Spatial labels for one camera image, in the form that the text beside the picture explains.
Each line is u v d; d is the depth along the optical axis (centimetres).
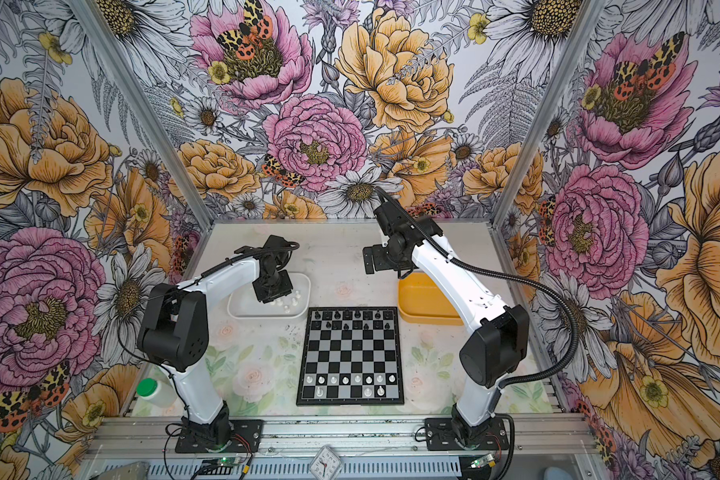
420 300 101
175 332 50
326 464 69
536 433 76
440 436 73
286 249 83
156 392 73
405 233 56
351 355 86
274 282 80
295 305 97
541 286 44
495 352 45
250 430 75
